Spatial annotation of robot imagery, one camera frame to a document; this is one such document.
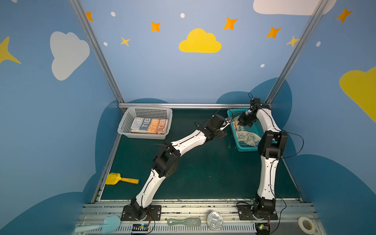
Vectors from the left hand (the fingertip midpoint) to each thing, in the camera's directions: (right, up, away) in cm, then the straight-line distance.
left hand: (217, 122), depth 93 cm
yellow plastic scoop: (-62, -33, -10) cm, 71 cm away
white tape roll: (+41, -53, -20) cm, 70 cm away
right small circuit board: (+19, -55, -20) cm, 62 cm away
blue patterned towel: (+24, -11, +9) cm, 28 cm away
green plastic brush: (-19, -50, -23) cm, 58 cm away
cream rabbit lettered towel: (-49, -3, +14) cm, 51 cm away
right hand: (+17, +1, +10) cm, 20 cm away
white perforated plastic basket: (-65, -4, +9) cm, 66 cm away
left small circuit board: (-43, -54, -21) cm, 72 cm away
